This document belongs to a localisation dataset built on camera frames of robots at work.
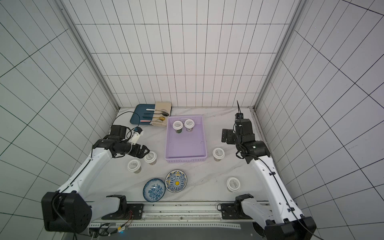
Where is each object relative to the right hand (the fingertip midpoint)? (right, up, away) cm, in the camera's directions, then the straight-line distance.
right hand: (227, 130), depth 76 cm
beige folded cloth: (-44, +17, +43) cm, 64 cm away
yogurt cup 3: (-51, -20, +6) cm, 55 cm away
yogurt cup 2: (-42, -17, +9) cm, 47 cm away
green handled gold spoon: (-43, +7, +37) cm, 57 cm away
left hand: (-48, -12, +6) cm, 49 cm away
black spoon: (-40, +10, +38) cm, 57 cm away
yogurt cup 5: (+3, -28, -1) cm, 28 cm away
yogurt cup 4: (-3, -14, +11) cm, 18 cm away
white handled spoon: (-51, +14, +42) cm, 67 cm away
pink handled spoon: (-52, +5, +34) cm, 62 cm away
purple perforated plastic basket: (-22, -12, +22) cm, 33 cm away
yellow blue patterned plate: (-27, -29, +6) cm, 40 cm away
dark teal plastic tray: (-63, +6, +37) cm, 73 cm away
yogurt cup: (-21, +3, +25) cm, 32 cm away
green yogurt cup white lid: (-28, +2, +24) cm, 37 cm away
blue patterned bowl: (-39, -33, +3) cm, 51 cm away
